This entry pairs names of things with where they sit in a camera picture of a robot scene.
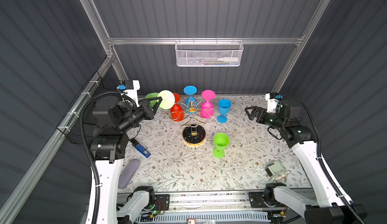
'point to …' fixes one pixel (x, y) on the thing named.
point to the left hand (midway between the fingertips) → (162, 99)
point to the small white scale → (276, 170)
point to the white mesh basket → (208, 53)
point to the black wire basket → (70, 125)
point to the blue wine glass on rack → (191, 103)
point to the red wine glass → (177, 111)
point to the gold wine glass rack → (194, 133)
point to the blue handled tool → (140, 148)
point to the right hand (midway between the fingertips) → (254, 111)
